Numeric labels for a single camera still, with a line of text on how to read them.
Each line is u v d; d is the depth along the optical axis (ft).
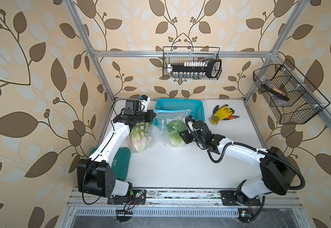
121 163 2.77
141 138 2.88
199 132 2.15
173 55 2.99
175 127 2.59
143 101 2.40
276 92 2.44
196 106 3.59
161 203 2.42
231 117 3.53
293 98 2.39
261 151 1.54
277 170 1.41
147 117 2.37
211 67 2.76
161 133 2.88
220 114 3.55
